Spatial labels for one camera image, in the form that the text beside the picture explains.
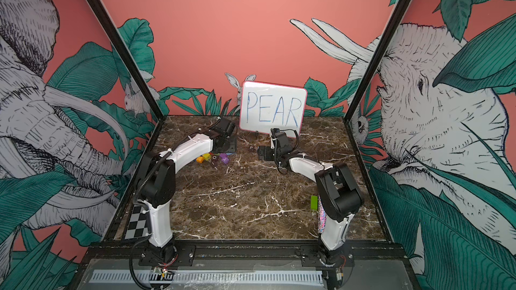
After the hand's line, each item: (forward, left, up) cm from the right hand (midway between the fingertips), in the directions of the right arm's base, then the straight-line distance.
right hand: (263, 147), depth 95 cm
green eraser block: (-23, -23, -9) cm, 34 cm away
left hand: (+2, +16, +1) cm, 16 cm away
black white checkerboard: (-35, +50, -6) cm, 61 cm away
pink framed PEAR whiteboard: (+23, 0, +6) cm, 24 cm away
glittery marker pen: (-30, -25, -7) cm, 39 cm away
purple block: (+2, +21, -9) cm, 23 cm away
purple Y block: (-2, +20, -8) cm, 22 cm away
